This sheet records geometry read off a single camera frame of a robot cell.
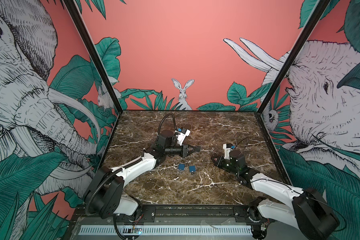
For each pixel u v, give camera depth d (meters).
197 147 0.78
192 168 0.91
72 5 0.69
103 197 0.42
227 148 0.79
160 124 1.11
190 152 0.74
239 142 0.99
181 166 0.91
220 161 0.75
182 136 0.73
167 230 0.70
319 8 0.70
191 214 0.75
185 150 0.70
